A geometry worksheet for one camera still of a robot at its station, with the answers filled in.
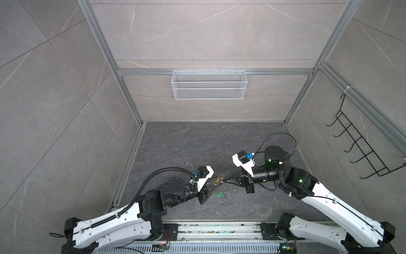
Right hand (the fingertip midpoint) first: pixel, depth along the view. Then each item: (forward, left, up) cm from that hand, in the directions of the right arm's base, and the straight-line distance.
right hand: (224, 178), depth 57 cm
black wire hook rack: (+15, -61, -1) cm, 63 cm away
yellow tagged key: (-1, +3, -1) cm, 3 cm away
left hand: (+1, +2, -2) cm, 3 cm away
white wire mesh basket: (+65, +4, -3) cm, 65 cm away
